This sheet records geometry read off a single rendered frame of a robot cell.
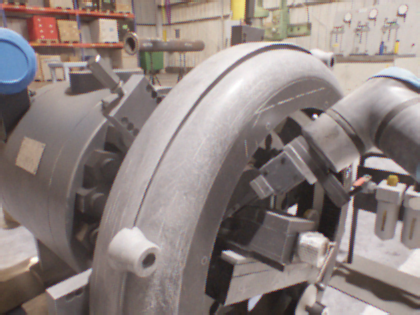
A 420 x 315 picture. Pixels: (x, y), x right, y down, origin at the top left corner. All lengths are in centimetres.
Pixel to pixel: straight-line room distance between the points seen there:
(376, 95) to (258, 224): 25
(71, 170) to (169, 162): 36
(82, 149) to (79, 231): 17
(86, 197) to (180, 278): 34
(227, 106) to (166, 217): 16
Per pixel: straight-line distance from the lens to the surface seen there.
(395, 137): 49
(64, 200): 73
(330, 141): 51
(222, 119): 41
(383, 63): 660
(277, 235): 48
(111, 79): 45
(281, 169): 48
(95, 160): 70
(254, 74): 48
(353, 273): 166
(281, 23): 1175
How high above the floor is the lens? 96
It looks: 18 degrees down
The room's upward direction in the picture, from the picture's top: 2 degrees counter-clockwise
